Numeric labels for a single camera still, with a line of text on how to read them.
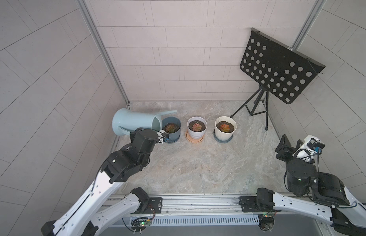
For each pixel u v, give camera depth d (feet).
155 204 2.36
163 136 1.87
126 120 2.17
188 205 2.37
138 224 2.15
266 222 2.24
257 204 2.11
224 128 2.98
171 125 3.08
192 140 3.08
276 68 2.38
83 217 1.19
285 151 1.64
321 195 1.31
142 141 1.39
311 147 1.44
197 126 2.98
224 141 3.06
